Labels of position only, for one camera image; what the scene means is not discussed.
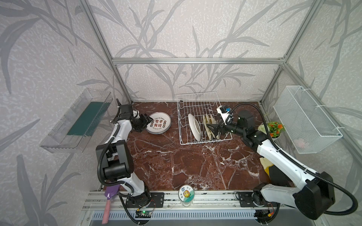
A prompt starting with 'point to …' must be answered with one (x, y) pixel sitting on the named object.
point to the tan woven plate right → (213, 119)
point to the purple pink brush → (110, 190)
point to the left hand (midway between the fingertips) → (150, 120)
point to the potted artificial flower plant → (275, 130)
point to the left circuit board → (143, 214)
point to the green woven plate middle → (209, 121)
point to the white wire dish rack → (195, 110)
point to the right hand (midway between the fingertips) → (212, 119)
